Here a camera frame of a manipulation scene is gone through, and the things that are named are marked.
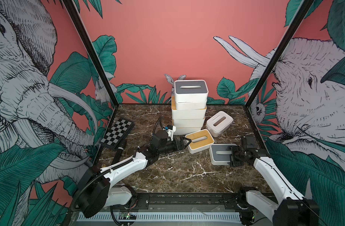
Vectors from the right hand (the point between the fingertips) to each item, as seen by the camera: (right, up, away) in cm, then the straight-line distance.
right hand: (224, 149), depth 84 cm
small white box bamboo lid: (-13, +4, +10) cm, 17 cm away
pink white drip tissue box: (0, +15, +14) cm, 21 cm away
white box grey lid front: (-1, -4, +7) cm, 8 cm away
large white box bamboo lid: (-22, +16, +7) cm, 28 cm away
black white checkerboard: (-71, +9, +14) cm, 73 cm away
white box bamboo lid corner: (-23, +22, 0) cm, 32 cm away
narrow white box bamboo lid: (-21, +26, -8) cm, 35 cm away
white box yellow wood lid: (-24, +12, +14) cm, 30 cm away
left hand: (-23, +6, -8) cm, 25 cm away
